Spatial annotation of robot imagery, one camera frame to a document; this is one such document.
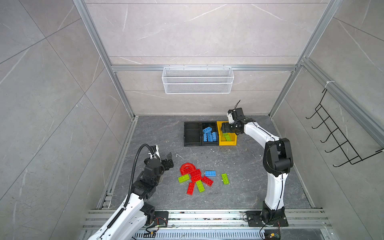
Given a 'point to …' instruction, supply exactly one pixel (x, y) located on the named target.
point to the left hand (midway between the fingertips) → (162, 151)
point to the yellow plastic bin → (222, 140)
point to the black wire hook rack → (343, 142)
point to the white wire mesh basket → (197, 80)
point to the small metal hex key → (176, 156)
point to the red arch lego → (186, 168)
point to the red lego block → (196, 175)
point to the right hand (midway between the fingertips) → (226, 126)
